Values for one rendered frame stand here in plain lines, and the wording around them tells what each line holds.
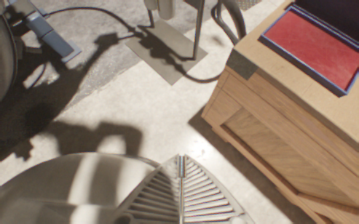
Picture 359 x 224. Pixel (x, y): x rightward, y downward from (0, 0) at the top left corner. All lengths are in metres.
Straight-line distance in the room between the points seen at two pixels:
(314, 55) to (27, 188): 0.61
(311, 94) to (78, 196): 0.46
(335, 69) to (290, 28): 0.10
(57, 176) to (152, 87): 0.54
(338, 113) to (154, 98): 0.65
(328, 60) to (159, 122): 0.59
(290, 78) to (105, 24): 1.10
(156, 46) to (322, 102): 0.81
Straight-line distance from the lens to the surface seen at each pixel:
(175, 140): 0.66
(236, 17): 0.50
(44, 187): 0.42
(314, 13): 0.39
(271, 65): 0.28
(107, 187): 0.35
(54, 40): 1.05
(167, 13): 0.67
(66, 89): 0.97
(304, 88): 0.29
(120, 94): 0.80
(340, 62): 0.36
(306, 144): 0.37
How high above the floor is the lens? 0.66
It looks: 72 degrees down
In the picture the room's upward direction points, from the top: 3 degrees counter-clockwise
